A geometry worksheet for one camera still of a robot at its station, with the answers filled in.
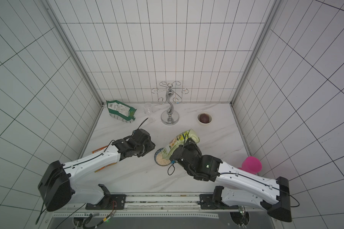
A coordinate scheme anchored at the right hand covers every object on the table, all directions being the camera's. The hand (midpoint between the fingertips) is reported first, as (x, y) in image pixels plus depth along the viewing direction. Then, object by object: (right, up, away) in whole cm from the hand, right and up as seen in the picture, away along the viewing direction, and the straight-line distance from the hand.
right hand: (187, 137), depth 70 cm
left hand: (-20, -9, +12) cm, 25 cm away
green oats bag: (-5, -1, 0) cm, 5 cm away
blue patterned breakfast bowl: (-16, -15, +13) cm, 25 cm away
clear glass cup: (-25, +16, +27) cm, 40 cm away
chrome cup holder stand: (-10, +10, +39) cm, 41 cm away
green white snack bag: (-46, +14, +31) cm, 57 cm away
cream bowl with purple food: (+16, +9, +31) cm, 36 cm away
